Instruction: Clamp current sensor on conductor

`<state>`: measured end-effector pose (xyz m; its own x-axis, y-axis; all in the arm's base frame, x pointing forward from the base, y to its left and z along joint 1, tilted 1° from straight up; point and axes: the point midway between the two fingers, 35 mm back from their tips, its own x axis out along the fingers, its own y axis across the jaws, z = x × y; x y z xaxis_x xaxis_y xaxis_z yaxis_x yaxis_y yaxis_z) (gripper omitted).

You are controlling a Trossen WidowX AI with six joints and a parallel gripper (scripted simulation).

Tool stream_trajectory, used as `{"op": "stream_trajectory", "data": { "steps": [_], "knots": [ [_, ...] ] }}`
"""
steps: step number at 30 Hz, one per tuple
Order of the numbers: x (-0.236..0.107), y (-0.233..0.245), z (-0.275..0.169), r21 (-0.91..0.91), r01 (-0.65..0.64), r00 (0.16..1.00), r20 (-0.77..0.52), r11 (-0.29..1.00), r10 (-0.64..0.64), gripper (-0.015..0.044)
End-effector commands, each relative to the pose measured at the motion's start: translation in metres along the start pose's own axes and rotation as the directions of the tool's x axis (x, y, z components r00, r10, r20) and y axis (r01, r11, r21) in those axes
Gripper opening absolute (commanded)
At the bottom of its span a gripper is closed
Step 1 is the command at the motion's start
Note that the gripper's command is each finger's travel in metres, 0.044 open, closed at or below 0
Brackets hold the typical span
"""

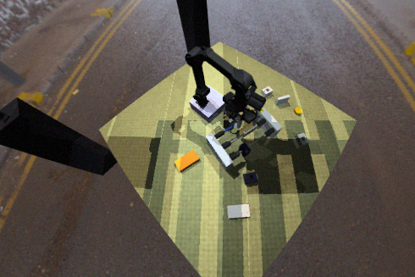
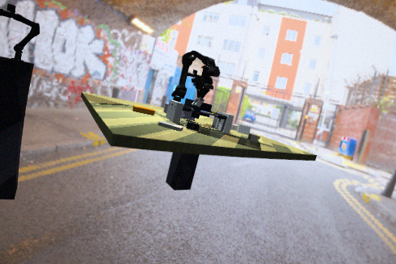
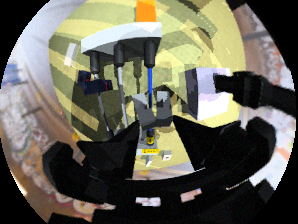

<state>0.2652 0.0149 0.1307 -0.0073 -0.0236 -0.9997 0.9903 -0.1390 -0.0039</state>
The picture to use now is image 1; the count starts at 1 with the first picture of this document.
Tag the orange rectangular block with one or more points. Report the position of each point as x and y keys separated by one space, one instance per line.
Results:
x=186 y=160

